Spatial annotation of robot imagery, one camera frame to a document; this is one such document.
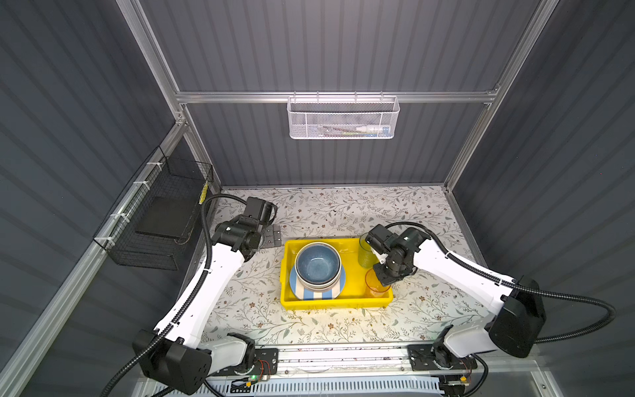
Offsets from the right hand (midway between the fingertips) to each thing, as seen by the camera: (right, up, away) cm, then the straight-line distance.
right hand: (387, 280), depth 79 cm
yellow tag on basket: (-61, +28, +4) cm, 68 cm away
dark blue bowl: (-23, +4, +5) cm, 24 cm away
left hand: (-41, +15, -3) cm, 43 cm away
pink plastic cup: (-6, +1, -7) cm, 9 cm away
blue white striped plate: (-27, -6, +4) cm, 28 cm away
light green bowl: (-23, -1, -3) cm, 23 cm away
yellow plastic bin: (-10, -7, +7) cm, 14 cm away
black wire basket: (-71, +19, -7) cm, 74 cm away
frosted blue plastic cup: (-5, +6, +8) cm, 11 cm away
